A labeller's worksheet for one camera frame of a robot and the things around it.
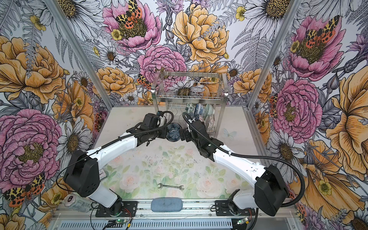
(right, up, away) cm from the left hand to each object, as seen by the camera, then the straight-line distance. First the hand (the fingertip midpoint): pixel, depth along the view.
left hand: (166, 133), depth 88 cm
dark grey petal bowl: (+4, +1, +1) cm, 5 cm away
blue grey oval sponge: (+3, -34, -15) cm, 37 cm away
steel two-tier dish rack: (+24, +28, +27) cm, 46 cm away
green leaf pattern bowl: (+14, +17, +17) cm, 28 cm away
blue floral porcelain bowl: (+21, +15, +17) cm, 31 cm away
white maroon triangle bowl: (+29, +7, +8) cm, 31 cm away
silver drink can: (-37, -29, -22) cm, 52 cm away
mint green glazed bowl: (+28, +15, +17) cm, 36 cm away
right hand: (+14, +3, -7) cm, 16 cm away
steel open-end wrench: (-2, -29, -7) cm, 29 cm away
